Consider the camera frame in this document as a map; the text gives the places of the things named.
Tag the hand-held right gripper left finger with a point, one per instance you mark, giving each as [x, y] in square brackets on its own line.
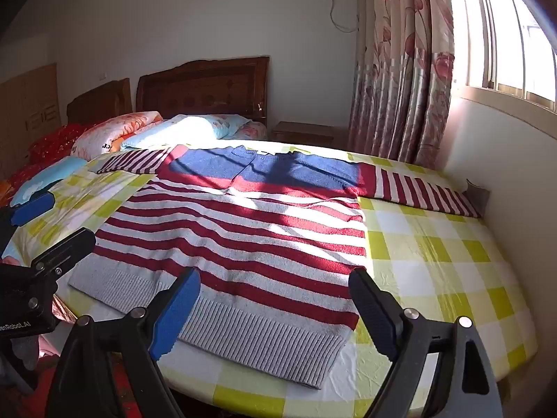
[174, 313]

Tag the wooden nightstand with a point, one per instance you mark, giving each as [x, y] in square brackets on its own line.
[304, 130]

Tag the small dark wooden headboard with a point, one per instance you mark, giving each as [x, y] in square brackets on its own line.
[102, 100]

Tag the pink floral curtain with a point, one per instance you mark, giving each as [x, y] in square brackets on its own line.
[400, 65]

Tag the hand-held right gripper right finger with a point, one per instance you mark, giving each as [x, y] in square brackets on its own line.
[374, 313]

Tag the light blue cartoon pillow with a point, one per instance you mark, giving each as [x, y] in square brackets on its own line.
[43, 178]

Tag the brown cardboard sheet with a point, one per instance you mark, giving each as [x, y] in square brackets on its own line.
[28, 113]

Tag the light blue floral pillow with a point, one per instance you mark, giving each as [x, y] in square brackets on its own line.
[187, 128]

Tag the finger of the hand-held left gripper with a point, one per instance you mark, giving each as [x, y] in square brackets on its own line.
[32, 209]
[65, 250]

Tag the red patterned blanket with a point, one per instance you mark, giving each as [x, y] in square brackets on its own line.
[48, 143]

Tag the yellow white checked tablecloth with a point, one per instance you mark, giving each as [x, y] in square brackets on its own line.
[435, 270]

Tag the large dark wooden headboard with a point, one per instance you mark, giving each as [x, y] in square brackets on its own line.
[204, 91]

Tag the floral orange white pillow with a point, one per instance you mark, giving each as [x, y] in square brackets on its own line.
[113, 133]

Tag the red grey striped knit sweater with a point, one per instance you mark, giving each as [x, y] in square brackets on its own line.
[261, 235]

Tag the window with metal bars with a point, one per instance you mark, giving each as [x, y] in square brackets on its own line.
[504, 39]

